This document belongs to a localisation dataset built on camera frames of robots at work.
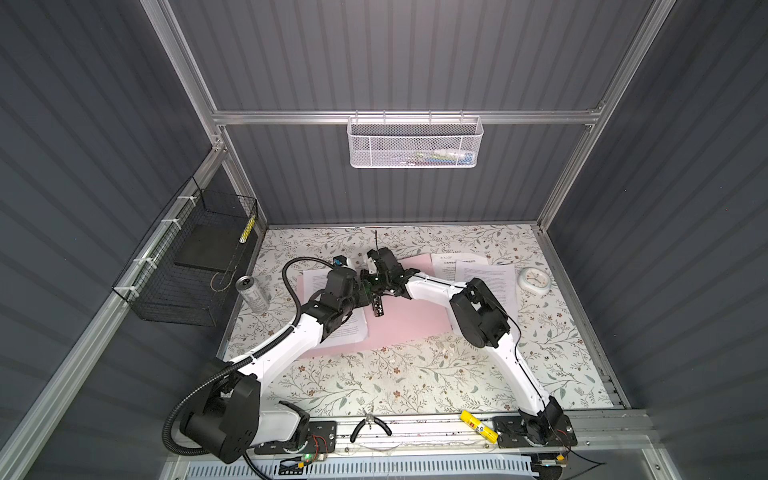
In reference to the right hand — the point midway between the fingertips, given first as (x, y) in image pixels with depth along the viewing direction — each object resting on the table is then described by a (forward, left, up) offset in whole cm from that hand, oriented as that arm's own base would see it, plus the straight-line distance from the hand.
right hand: (351, 288), depth 98 cm
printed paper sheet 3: (+6, -52, -3) cm, 52 cm away
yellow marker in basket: (+3, +26, +25) cm, 36 cm away
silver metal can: (-7, +28, +7) cm, 29 cm away
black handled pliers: (-38, -8, -4) cm, 39 cm away
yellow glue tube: (-40, -36, -2) cm, 54 cm away
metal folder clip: (-5, -9, -3) cm, 11 cm away
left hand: (-6, -6, +10) cm, 13 cm away
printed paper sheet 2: (+13, -33, -4) cm, 35 cm away
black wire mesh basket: (-11, +37, +26) cm, 47 cm away
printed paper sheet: (-13, -2, -2) cm, 14 cm away
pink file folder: (-10, -17, -4) cm, 20 cm away
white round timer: (+4, -63, -3) cm, 63 cm away
